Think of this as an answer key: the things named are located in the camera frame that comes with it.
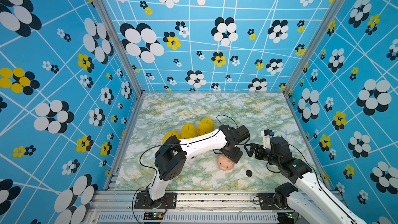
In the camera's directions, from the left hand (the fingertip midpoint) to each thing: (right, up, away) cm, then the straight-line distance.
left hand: (232, 154), depth 81 cm
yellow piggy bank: (-24, +11, +7) cm, 27 cm away
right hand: (+11, +4, -1) cm, 11 cm away
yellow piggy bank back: (-14, +14, +10) cm, 22 cm away
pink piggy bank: (-5, -4, -4) cm, 7 cm away
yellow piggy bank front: (-35, +9, +7) cm, 37 cm away
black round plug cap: (+9, -11, +1) cm, 14 cm away
